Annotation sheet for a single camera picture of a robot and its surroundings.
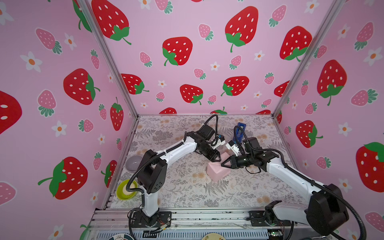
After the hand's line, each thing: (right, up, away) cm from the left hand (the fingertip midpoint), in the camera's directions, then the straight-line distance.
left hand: (218, 159), depth 83 cm
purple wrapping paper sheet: (-2, -5, -5) cm, 8 cm away
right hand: (+1, -2, -6) cm, 6 cm away
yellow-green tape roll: (-53, -18, -3) cm, 56 cm away
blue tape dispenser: (+17, +13, +18) cm, 28 cm away
